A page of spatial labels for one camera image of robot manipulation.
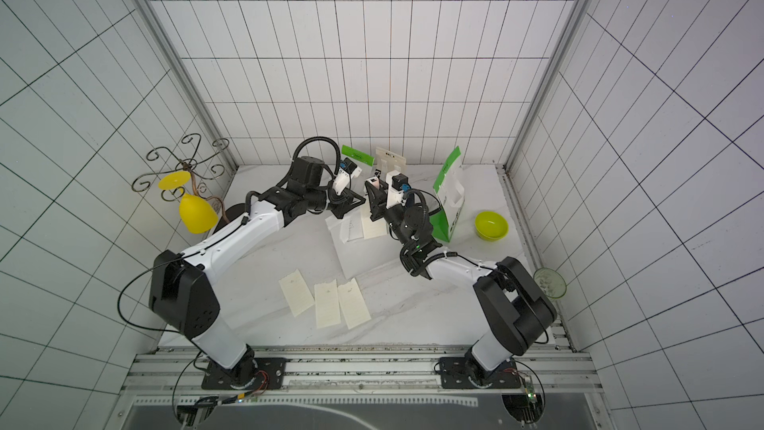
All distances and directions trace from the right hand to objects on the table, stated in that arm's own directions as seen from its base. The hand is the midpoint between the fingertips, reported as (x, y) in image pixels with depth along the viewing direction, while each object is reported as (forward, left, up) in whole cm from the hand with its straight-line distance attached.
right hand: (376, 174), depth 78 cm
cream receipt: (-9, +1, -14) cm, 16 cm away
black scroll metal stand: (+4, +64, -2) cm, 64 cm away
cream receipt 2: (-23, +23, -28) cm, 43 cm away
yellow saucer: (-7, +52, +3) cm, 52 cm away
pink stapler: (-3, 0, +1) cm, 3 cm away
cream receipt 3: (-25, +14, -31) cm, 42 cm away
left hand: (-5, +5, -8) cm, 10 cm away
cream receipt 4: (-25, +6, -29) cm, 39 cm away
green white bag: (+12, +7, -5) cm, 15 cm away
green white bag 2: (+7, -21, -12) cm, 25 cm away
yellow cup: (-11, +49, -7) cm, 51 cm away
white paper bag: (-14, +6, -19) cm, 24 cm away
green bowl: (+4, -38, -28) cm, 48 cm away
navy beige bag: (+12, -2, -7) cm, 14 cm away
